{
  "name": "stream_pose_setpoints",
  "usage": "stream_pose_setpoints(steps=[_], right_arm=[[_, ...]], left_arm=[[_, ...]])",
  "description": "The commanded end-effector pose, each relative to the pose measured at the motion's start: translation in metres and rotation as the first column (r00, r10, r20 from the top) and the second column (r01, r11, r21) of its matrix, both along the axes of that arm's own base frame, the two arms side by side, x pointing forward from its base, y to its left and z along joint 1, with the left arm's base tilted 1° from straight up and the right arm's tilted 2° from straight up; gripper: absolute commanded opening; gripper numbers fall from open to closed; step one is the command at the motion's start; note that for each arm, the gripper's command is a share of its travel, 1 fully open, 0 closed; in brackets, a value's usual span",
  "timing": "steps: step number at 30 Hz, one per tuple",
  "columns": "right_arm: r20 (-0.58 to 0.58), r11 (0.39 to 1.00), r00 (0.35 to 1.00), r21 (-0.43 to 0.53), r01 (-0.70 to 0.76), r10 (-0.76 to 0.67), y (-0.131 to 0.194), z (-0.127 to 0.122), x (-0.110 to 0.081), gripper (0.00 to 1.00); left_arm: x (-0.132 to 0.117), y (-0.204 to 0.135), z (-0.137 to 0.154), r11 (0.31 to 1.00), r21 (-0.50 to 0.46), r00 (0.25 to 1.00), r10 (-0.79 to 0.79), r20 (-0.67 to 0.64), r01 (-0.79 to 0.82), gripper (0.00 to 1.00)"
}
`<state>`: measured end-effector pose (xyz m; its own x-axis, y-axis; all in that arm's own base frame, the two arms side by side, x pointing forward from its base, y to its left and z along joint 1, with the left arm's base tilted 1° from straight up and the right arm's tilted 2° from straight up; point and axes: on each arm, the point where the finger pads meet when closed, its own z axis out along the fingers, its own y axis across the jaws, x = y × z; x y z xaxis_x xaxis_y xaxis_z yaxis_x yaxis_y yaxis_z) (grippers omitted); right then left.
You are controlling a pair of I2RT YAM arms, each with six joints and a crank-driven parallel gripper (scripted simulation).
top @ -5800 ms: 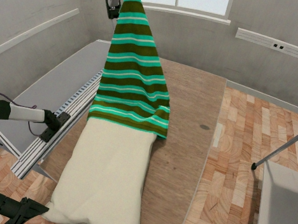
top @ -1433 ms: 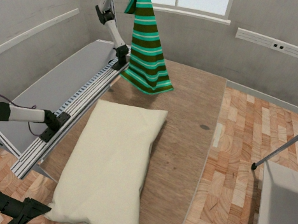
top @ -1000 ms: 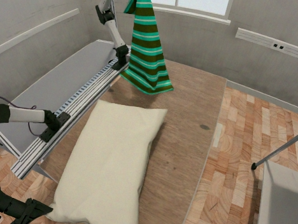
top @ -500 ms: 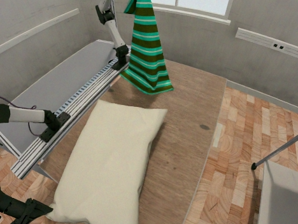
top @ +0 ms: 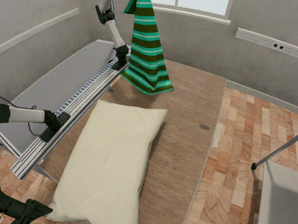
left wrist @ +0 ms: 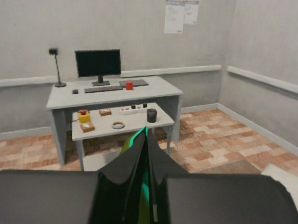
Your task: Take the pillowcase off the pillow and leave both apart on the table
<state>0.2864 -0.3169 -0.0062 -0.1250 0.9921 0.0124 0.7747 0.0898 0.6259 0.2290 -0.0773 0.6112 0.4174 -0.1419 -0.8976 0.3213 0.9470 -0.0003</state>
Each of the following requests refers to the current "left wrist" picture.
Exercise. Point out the green striped pillowcase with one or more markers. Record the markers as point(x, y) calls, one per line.
point(144, 216)

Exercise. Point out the cream pillow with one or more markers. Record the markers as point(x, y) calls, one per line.
point(288, 180)

